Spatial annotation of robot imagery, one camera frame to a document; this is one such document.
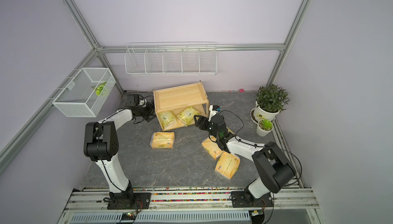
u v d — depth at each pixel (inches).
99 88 31.9
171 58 39.0
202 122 29.9
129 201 26.5
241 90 48.9
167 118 39.0
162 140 36.0
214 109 30.9
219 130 26.7
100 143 20.7
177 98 35.1
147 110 34.9
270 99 35.0
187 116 39.0
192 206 29.0
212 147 34.3
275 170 17.3
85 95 32.3
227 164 32.0
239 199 29.0
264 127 35.6
